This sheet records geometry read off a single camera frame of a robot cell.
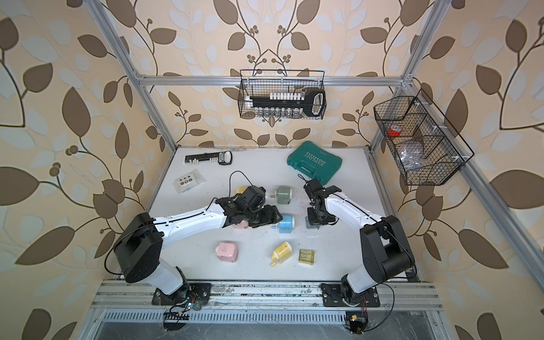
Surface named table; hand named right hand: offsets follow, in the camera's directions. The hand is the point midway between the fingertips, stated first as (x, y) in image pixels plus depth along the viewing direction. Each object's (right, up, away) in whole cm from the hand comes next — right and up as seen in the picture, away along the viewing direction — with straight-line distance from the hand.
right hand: (319, 221), depth 88 cm
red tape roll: (+28, +37, -7) cm, 47 cm away
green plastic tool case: (+1, +25, +20) cm, 32 cm away
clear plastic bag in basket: (+29, +27, -16) cm, 43 cm away
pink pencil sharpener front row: (-36, -8, -11) cm, 39 cm away
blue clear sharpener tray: (-4, -2, -2) cm, 5 cm away
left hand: (-18, +3, -6) cm, 19 cm away
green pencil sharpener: (-15, +10, +5) cm, 19 cm away
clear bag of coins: (-62, +16, +14) cm, 65 cm away
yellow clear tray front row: (-6, -13, -5) cm, 15 cm away
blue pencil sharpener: (-14, -1, -4) cm, 15 cm away
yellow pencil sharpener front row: (-16, -9, -11) cm, 21 cm away
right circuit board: (+10, -31, -16) cm, 36 cm away
